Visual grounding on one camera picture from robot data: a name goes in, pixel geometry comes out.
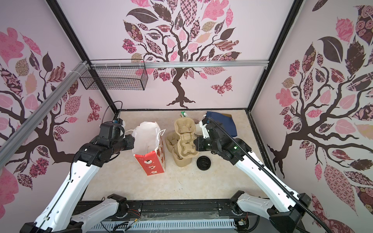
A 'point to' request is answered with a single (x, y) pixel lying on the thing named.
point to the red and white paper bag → (148, 147)
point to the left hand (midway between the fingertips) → (130, 142)
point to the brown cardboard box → (228, 115)
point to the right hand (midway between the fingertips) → (193, 140)
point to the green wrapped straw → (182, 112)
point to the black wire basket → (114, 78)
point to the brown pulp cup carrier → (171, 141)
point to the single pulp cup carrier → (187, 147)
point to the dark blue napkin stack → (225, 121)
